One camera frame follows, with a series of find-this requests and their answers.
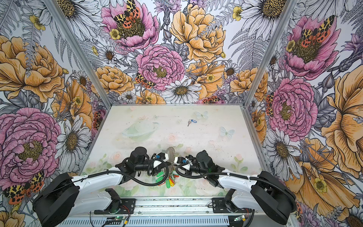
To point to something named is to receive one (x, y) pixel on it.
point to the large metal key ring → (173, 160)
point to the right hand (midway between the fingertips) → (177, 165)
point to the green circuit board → (116, 220)
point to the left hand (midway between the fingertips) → (168, 165)
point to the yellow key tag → (171, 184)
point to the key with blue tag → (190, 121)
